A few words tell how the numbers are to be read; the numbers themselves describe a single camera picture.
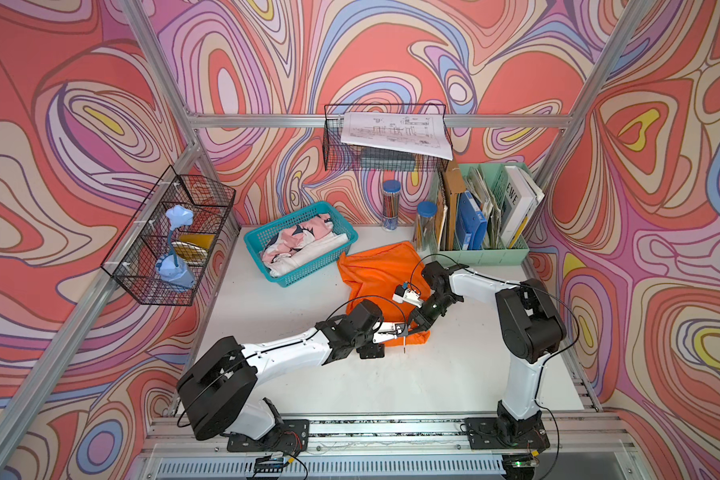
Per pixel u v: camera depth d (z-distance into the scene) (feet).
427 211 3.77
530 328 1.69
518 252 3.35
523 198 3.06
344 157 3.33
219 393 1.38
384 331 2.34
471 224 3.15
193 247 2.31
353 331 2.09
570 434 2.48
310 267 3.29
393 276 3.33
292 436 2.37
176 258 2.15
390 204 3.65
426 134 2.74
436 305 2.63
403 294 2.77
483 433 2.38
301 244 3.63
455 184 2.80
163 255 2.19
